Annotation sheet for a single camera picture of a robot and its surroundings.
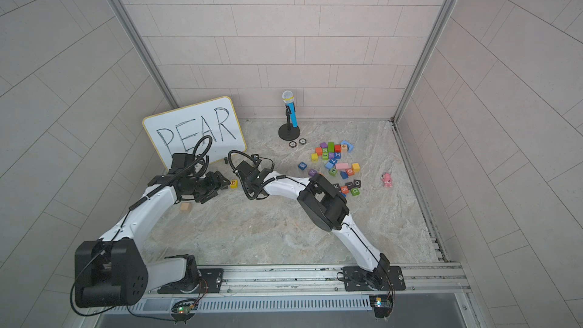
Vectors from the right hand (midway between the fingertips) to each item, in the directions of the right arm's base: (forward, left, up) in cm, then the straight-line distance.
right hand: (253, 183), depth 96 cm
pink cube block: (+5, -39, +1) cm, 40 cm away
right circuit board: (-45, -43, -1) cm, 62 cm away
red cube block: (+14, -38, +3) cm, 41 cm away
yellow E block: (-7, +4, +13) cm, 15 cm away
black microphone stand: (+26, -15, +4) cm, 30 cm away
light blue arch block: (+15, -44, +3) cm, 47 cm away
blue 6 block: (+6, -22, +2) cm, 22 cm away
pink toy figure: (-4, -56, +3) cm, 56 cm away
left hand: (-5, +7, +11) cm, 14 cm away
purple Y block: (+2, -26, +2) cm, 26 cm away
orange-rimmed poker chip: (+19, -17, +2) cm, 26 cm away
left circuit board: (-43, +15, +5) cm, 46 cm away
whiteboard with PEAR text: (+13, +27, +21) cm, 37 cm away
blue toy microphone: (+25, -18, +26) cm, 40 cm away
